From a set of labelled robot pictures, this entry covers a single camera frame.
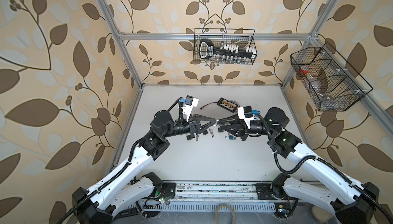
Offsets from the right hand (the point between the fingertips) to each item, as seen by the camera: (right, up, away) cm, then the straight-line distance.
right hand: (221, 124), depth 59 cm
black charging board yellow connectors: (+10, +6, +49) cm, 50 cm away
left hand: (-3, +1, -3) cm, 4 cm away
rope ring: (+3, -40, +12) cm, 42 cm away
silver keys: (-1, -11, +37) cm, 39 cm away
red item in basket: (+51, +27, +28) cm, 64 cm away
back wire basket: (+7, +33, +30) cm, 45 cm away
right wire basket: (+55, +17, +14) cm, 60 cm away
